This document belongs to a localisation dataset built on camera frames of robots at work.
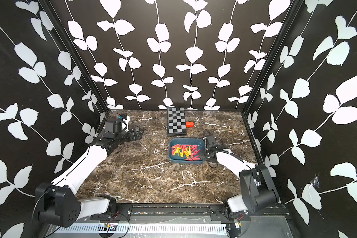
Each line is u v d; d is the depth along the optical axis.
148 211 0.75
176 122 1.11
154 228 0.70
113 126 0.62
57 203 0.39
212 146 0.71
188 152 0.95
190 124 1.13
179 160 0.92
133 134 0.74
